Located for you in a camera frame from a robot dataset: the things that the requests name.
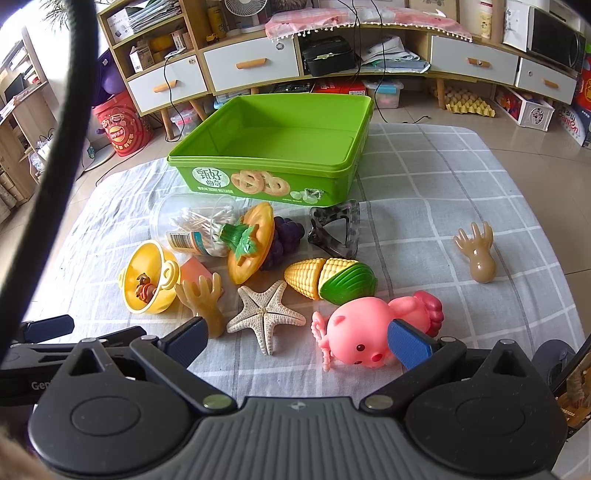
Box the grey speckled hair claw clip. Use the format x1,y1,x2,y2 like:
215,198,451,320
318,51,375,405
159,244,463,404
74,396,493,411
305,199,361,259

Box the white drawer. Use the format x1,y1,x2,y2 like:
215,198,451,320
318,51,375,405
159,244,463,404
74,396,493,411
515,58,578,104
429,34,520,86
203,34,301,93
127,55,208,114

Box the pink lace-trimmed cloth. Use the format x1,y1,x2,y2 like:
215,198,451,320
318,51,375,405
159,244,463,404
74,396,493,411
265,7,474,42

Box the purple toy grapes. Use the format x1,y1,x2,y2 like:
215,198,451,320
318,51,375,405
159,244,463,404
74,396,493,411
259,216,306,272

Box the red flat box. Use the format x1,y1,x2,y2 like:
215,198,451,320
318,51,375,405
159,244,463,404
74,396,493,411
311,79,365,95

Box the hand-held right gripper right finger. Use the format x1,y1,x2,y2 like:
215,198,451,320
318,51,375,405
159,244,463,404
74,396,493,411
360,318,539,414

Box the yellow toy pot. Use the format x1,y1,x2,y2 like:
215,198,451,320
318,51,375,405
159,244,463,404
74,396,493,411
117,241,181,315

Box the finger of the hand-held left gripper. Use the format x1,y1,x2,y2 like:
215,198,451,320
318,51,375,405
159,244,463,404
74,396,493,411
0,326,147,367
11,315,75,346

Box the blue-lid storage box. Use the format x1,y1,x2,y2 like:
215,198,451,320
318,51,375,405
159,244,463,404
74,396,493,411
213,90,259,112

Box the red and white carton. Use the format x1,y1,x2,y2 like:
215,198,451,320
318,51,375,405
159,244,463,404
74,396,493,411
554,104,591,148

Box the thick black cable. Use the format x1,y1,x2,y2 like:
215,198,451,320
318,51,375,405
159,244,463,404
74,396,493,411
0,0,100,361

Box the tan hand-shaped toy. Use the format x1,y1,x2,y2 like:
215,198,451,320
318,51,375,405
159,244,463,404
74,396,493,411
174,273,228,340
452,222,499,284

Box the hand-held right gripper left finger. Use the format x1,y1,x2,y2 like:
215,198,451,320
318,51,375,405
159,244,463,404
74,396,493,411
39,318,238,414

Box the pile of folded cloths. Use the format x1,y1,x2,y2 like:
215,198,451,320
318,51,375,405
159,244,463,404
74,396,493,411
360,37,432,75

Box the small cardboard box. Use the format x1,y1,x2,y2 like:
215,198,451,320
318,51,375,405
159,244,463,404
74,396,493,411
129,45,153,72

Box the white desk fan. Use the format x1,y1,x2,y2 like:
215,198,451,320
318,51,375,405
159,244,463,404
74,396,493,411
225,0,269,33

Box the green plastic storage box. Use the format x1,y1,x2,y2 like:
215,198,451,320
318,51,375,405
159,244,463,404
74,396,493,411
166,95,375,208

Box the small brown toy figure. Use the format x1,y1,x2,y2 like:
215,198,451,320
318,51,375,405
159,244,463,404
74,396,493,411
135,273,158,304

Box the yellow egg tray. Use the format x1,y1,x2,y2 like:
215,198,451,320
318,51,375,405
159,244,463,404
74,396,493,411
443,88,496,116

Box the clear storage box pink contents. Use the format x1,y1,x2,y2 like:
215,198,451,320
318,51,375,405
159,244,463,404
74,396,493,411
362,78,404,109

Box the orange toy pumpkin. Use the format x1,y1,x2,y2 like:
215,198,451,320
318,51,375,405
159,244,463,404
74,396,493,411
219,202,277,285

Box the white crate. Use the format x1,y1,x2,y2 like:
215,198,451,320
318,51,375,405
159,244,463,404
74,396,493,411
495,85,555,126

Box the toy corn cob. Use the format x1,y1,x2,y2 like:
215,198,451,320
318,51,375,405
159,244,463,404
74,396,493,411
284,257,377,306

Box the wooden cabinet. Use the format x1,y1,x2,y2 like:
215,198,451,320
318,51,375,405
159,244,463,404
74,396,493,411
95,0,591,139

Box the black microwave oven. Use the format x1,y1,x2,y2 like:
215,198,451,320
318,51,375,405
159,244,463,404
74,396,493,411
526,7,587,75

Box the beige starfish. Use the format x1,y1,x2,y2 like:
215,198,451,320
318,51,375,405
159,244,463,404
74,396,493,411
226,280,306,356

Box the clear cotton swab jar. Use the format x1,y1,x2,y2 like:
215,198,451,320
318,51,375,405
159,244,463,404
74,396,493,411
150,194,252,259

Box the pink pig toy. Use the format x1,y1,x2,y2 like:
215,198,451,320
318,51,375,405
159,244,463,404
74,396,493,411
311,291,444,372

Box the black case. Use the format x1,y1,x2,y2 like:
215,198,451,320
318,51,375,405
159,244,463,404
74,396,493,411
301,36,358,77

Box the red printed bucket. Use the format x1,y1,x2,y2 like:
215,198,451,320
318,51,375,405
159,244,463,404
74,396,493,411
92,90,153,158

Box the yellow bottle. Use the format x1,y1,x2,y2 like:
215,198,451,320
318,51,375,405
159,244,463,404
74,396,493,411
208,4,227,40

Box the grey checked cloth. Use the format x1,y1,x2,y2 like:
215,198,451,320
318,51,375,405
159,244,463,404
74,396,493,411
21,122,585,402

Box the thin black cable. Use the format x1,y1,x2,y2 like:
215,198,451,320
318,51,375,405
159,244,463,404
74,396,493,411
348,0,428,124
163,58,185,139

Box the wooden desk shelf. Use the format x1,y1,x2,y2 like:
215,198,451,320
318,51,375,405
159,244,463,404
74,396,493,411
0,28,61,217

